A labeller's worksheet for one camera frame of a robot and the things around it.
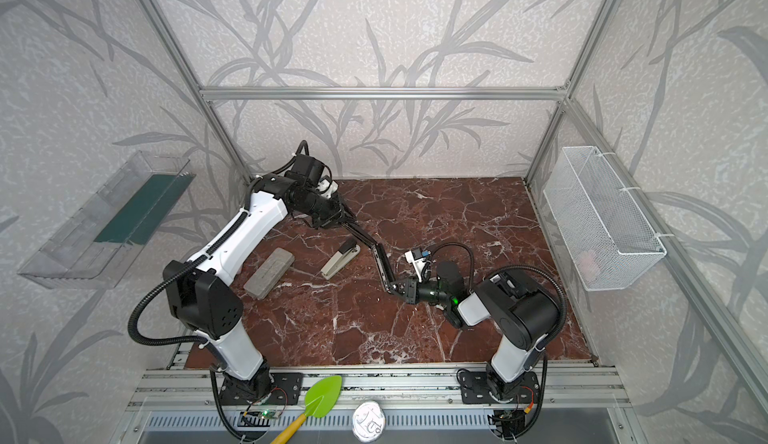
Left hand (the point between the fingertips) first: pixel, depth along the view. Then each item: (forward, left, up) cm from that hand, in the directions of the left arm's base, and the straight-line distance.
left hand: (357, 208), depth 80 cm
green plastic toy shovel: (-42, +7, -23) cm, 48 cm away
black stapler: (-12, -7, -13) cm, 19 cm away
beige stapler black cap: (-3, +6, -20) cm, 21 cm away
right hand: (-14, -9, -15) cm, 23 cm away
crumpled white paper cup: (-46, -5, -18) cm, 50 cm away
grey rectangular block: (-11, +29, -20) cm, 37 cm away
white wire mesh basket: (-15, -55, +12) cm, 58 cm away
